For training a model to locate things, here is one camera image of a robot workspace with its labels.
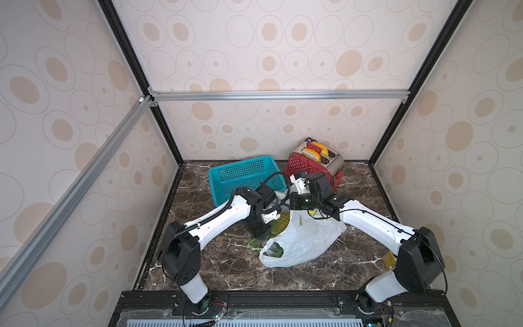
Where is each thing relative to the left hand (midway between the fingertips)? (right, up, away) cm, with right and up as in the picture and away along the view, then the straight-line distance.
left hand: (267, 236), depth 78 cm
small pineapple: (+4, +4, 0) cm, 5 cm away
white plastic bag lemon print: (+15, -2, 0) cm, 15 cm away
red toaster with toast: (+22, +32, +17) cm, 43 cm away
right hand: (+5, +12, +2) cm, 13 cm away
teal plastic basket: (-8, +26, +35) cm, 44 cm away
